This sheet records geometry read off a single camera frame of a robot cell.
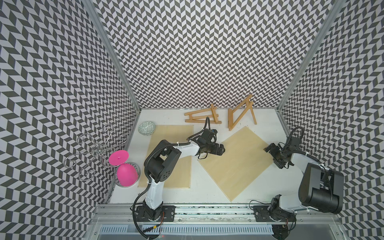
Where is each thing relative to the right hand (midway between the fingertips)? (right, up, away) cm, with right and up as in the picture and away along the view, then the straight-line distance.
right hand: (267, 155), depth 91 cm
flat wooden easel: (-47, +22, +19) cm, 55 cm away
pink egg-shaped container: (-73, -1, -28) cm, 78 cm away
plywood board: (-53, -10, -7) cm, 55 cm away
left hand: (-30, +3, +2) cm, 30 cm away
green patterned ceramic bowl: (-80, +17, +14) cm, 83 cm away
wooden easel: (-20, +19, +12) cm, 30 cm away
